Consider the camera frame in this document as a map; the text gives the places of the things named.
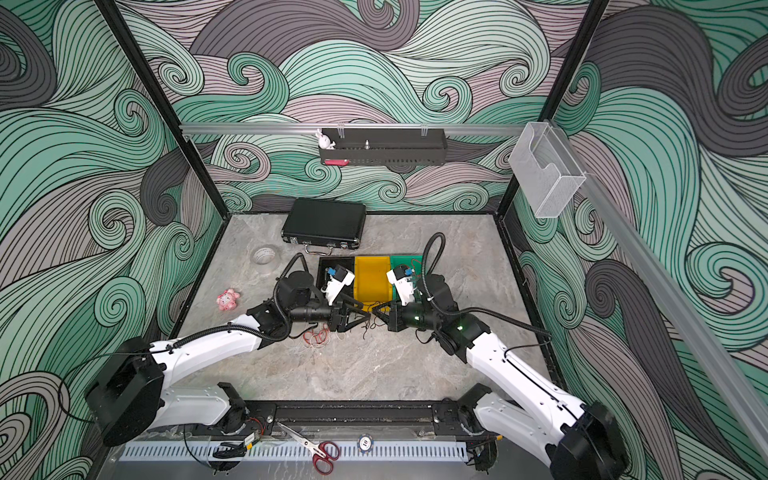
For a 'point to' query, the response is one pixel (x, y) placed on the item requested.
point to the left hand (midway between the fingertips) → (367, 311)
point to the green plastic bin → (415, 262)
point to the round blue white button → (365, 443)
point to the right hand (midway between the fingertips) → (374, 312)
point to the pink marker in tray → (337, 162)
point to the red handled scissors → (321, 453)
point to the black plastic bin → (327, 262)
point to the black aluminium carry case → (321, 225)
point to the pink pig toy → (227, 300)
